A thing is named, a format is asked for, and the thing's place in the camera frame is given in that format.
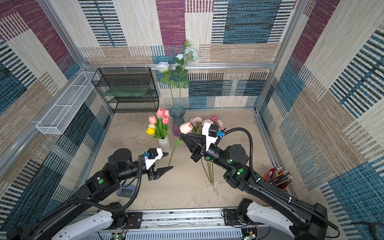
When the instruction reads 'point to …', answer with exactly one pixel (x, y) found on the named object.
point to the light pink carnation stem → (207, 121)
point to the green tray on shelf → (127, 91)
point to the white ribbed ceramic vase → (164, 145)
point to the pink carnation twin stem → (220, 123)
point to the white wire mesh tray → (54, 120)
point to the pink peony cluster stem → (197, 123)
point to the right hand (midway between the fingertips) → (182, 135)
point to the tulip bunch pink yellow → (158, 126)
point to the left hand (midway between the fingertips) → (169, 159)
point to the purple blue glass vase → (177, 112)
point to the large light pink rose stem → (211, 171)
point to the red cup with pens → (278, 177)
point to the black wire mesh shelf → (107, 78)
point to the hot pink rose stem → (214, 119)
